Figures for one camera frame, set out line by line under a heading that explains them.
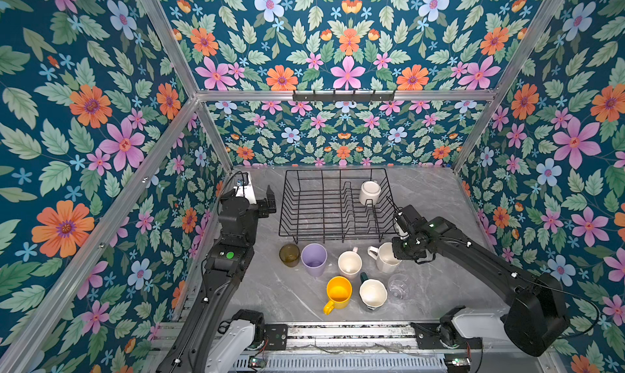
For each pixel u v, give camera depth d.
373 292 0.78
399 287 0.84
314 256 0.83
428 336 0.73
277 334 0.74
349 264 0.86
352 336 0.75
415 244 0.58
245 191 0.58
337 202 1.04
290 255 0.89
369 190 0.99
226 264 0.49
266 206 0.65
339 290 0.82
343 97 0.91
